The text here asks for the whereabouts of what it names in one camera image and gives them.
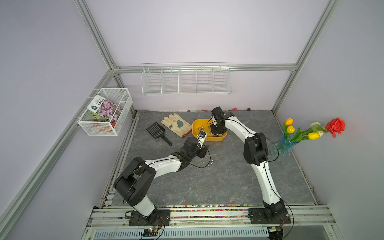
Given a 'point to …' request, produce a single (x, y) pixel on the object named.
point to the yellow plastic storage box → (205, 125)
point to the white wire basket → (90, 123)
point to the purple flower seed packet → (105, 108)
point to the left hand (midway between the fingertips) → (204, 143)
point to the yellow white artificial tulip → (315, 136)
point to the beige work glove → (177, 124)
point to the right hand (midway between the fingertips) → (215, 129)
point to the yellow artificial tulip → (290, 129)
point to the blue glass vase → (288, 140)
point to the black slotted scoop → (157, 131)
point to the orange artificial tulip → (289, 121)
